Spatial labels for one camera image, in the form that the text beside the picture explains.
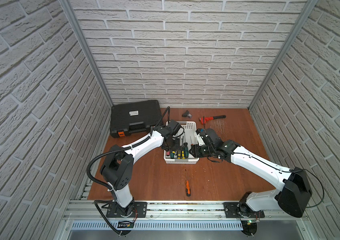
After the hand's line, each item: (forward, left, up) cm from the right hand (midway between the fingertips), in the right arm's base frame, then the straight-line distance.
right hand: (191, 150), depth 79 cm
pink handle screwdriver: (+6, +13, -13) cm, 19 cm away
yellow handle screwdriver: (+4, +6, -11) cm, 13 cm away
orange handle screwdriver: (-16, +3, -13) cm, 21 cm away
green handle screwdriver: (+4, +10, -12) cm, 16 cm away
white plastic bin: (+19, -2, -17) cm, 26 cm away
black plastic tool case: (+38, +37, -13) cm, 54 cm away
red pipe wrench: (+34, -22, -15) cm, 44 cm away
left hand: (+7, +7, -5) cm, 11 cm away
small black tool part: (+38, -4, -14) cm, 41 cm away
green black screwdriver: (+7, +1, -11) cm, 13 cm away
